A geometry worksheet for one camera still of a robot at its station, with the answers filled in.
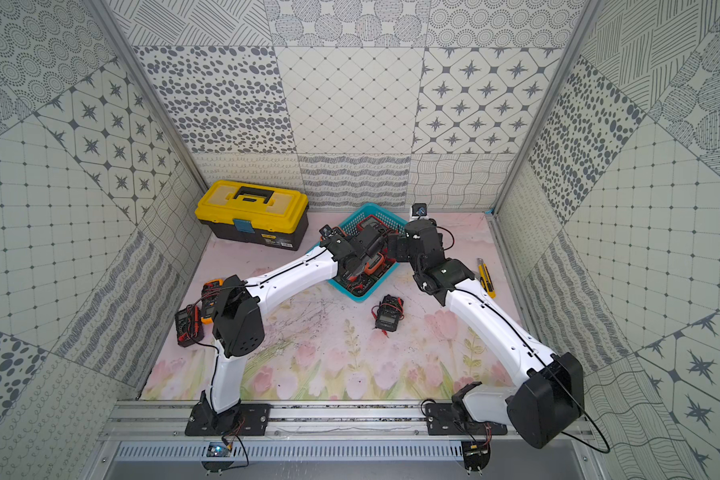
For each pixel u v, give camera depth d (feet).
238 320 1.64
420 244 1.82
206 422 2.08
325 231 2.54
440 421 2.41
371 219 3.53
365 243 2.25
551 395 1.27
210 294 3.05
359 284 3.13
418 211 2.19
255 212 3.14
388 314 2.90
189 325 2.82
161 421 2.48
